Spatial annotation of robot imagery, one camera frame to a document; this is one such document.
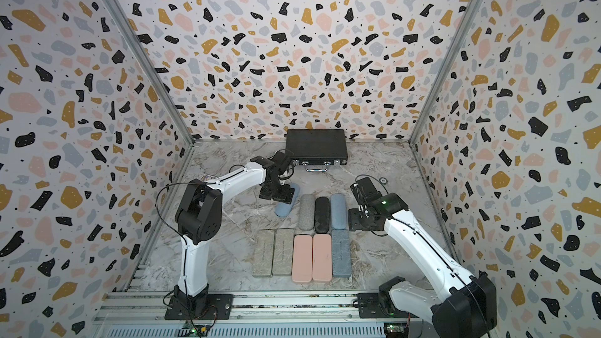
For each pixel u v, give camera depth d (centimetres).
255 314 73
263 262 80
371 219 55
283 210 95
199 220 53
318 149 113
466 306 38
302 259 82
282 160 80
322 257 82
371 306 73
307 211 93
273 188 82
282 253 82
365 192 61
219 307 73
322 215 92
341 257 81
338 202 97
